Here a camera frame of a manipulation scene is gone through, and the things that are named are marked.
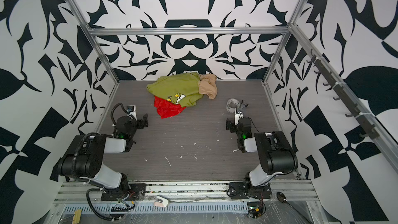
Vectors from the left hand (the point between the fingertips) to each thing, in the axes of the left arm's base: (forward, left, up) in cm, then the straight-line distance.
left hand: (137, 112), depth 93 cm
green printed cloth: (+20, -25, -3) cm, 32 cm away
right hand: (-3, -60, -3) cm, 60 cm away
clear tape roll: (+10, -59, -6) cm, 60 cm away
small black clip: (+8, -66, -7) cm, 67 cm away
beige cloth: (+23, -43, -3) cm, 49 cm away
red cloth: (+6, -15, -6) cm, 17 cm away
